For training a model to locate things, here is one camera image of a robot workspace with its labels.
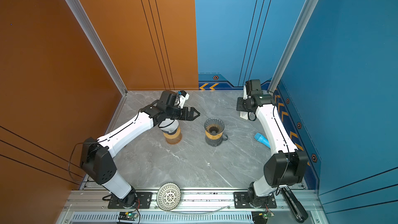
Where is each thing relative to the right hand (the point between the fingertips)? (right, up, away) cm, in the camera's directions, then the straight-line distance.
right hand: (240, 104), depth 83 cm
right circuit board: (+7, -52, -12) cm, 54 cm away
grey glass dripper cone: (-14, -12, +4) cm, 19 cm away
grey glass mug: (-13, -22, +6) cm, 26 cm away
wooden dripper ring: (-14, -18, +2) cm, 23 cm away
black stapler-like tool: (+21, -45, -15) cm, 52 cm away
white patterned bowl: (-37, -44, -9) cm, 58 cm away
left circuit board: (-55, -51, -12) cm, 76 cm away
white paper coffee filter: (-38, -13, +2) cm, 40 cm away
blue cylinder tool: (+14, -20, +8) cm, 26 cm away
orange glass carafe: (-37, -22, +10) cm, 44 cm away
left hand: (-25, -4, -2) cm, 25 cm away
